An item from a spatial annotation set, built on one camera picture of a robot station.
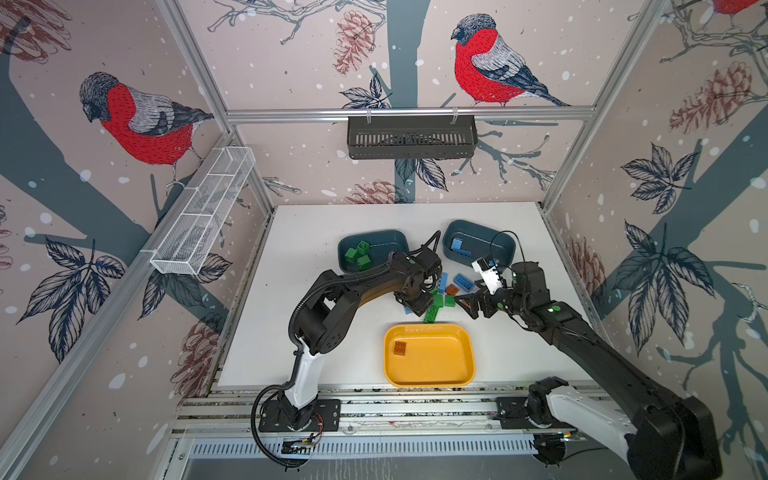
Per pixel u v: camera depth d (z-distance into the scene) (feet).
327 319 1.65
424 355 2.75
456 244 3.50
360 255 3.40
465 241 3.60
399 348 2.74
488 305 2.34
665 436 1.26
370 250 3.52
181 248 2.31
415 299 2.65
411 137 3.40
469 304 2.41
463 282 3.16
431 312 2.95
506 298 2.25
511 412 2.40
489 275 2.35
